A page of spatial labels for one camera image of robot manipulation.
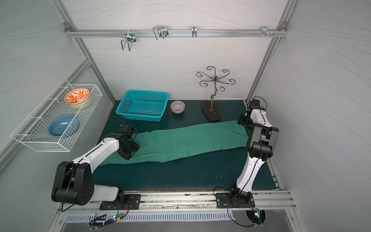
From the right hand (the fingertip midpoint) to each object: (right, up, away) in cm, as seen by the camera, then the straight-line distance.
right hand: (244, 122), depth 99 cm
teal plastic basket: (-77, +13, +20) cm, 81 cm away
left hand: (-71, -17, -12) cm, 74 cm away
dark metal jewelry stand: (-22, +11, +13) cm, 28 cm away
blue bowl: (-97, 0, -33) cm, 102 cm away
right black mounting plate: (-15, -36, -29) cm, 49 cm away
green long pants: (-49, -13, -3) cm, 51 cm away
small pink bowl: (-48, +11, +13) cm, 50 cm away
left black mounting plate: (-68, -40, -25) cm, 83 cm away
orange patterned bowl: (-97, +15, -25) cm, 101 cm away
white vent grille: (-57, -45, -29) cm, 79 cm away
